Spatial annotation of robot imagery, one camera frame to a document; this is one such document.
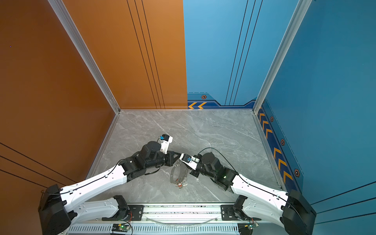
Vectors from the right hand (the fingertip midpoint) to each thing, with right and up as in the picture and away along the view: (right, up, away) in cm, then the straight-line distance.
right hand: (184, 159), depth 75 cm
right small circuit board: (+33, -31, -5) cm, 45 cm away
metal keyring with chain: (-3, -10, +7) cm, 13 cm away
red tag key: (-3, -17, +8) cm, 19 cm away
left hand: (-1, +3, -1) cm, 3 cm away
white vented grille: (-12, -32, -5) cm, 35 cm away
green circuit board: (-32, -32, -4) cm, 46 cm away
